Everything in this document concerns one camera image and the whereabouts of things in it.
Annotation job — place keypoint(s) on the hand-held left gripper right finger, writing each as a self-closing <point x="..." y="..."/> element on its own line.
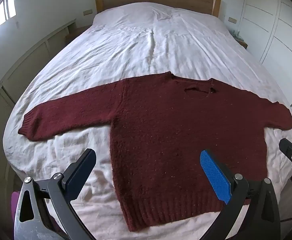
<point x="214" y="175"/>

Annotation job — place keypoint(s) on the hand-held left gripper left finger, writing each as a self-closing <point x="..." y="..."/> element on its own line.
<point x="82" y="170"/>

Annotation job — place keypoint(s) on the dark red knitted sweater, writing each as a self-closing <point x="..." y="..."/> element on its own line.
<point x="173" y="130"/>

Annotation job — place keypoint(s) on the purple cloth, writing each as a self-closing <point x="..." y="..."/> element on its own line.
<point x="14" y="210"/>

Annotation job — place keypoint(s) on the wooden nightstand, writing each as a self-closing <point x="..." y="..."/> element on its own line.
<point x="242" y="42"/>
<point x="76" y="33"/>

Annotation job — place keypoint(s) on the white wardrobe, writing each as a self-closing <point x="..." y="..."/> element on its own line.
<point x="281" y="30"/>

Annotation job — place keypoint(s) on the bed with white sheet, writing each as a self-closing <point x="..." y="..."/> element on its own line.
<point x="136" y="50"/>

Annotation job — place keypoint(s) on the low white wall cabinet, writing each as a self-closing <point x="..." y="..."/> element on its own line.
<point x="23" y="67"/>

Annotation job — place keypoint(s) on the beige wall switch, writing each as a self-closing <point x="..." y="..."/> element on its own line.
<point x="88" y="12"/>
<point x="232" y="20"/>

